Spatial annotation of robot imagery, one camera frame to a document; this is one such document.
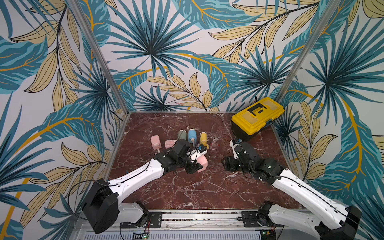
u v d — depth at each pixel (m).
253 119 0.95
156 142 0.95
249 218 0.73
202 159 0.78
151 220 0.73
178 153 0.60
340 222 0.39
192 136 1.00
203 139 0.95
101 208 0.40
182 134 1.02
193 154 0.68
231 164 0.65
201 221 0.73
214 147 0.99
